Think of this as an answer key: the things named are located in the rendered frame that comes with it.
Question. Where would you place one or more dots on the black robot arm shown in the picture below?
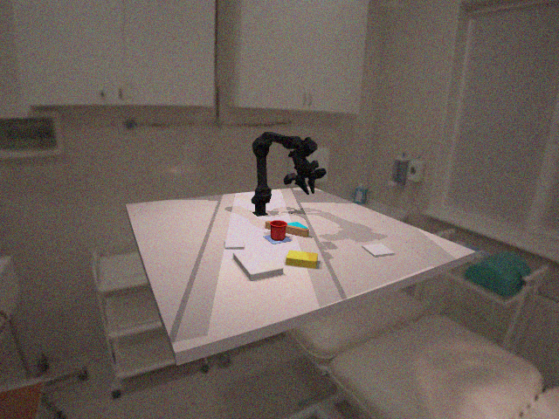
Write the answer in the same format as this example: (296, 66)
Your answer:
(260, 148)

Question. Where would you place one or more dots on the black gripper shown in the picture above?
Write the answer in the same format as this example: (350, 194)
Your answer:
(300, 177)

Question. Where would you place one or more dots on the yellow rectangular block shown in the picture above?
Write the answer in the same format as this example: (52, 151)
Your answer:
(302, 259)

